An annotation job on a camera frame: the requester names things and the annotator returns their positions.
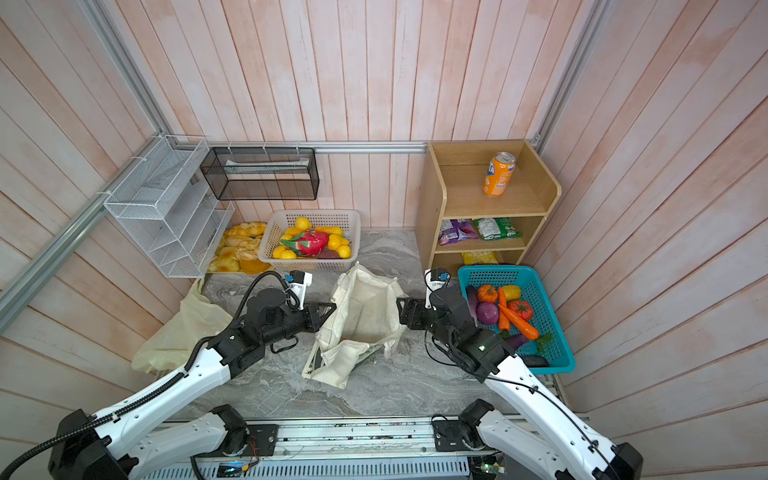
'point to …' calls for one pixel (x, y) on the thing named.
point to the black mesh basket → (263, 173)
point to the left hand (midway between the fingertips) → (335, 313)
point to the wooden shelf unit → (481, 203)
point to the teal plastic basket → (545, 317)
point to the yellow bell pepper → (513, 292)
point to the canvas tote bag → (366, 311)
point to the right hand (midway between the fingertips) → (408, 301)
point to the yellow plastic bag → (169, 349)
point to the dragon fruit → (307, 243)
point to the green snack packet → (497, 228)
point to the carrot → (506, 316)
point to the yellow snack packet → (479, 257)
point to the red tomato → (523, 307)
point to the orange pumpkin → (486, 293)
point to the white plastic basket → (341, 226)
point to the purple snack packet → (453, 231)
